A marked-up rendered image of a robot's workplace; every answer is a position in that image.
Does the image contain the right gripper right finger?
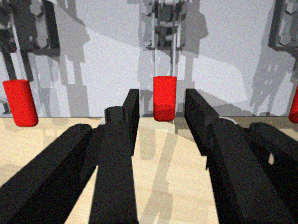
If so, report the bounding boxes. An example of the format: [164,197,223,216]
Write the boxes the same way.
[184,88,298,224]

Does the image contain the grey metal fixture plate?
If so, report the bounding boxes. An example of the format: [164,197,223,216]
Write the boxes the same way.
[28,0,298,118]

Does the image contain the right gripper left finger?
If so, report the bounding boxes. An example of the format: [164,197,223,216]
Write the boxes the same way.
[0,89,140,224]

